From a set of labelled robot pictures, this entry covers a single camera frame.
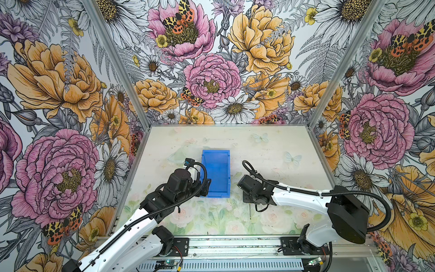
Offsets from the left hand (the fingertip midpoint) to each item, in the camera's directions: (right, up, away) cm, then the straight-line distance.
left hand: (199, 184), depth 76 cm
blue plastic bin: (+7, +5, +25) cm, 26 cm away
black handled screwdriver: (+23, -15, +6) cm, 28 cm away
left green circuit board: (-12, -32, -5) cm, 34 cm away
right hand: (+23, -11, +8) cm, 27 cm away
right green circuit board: (+47, -31, -5) cm, 57 cm away
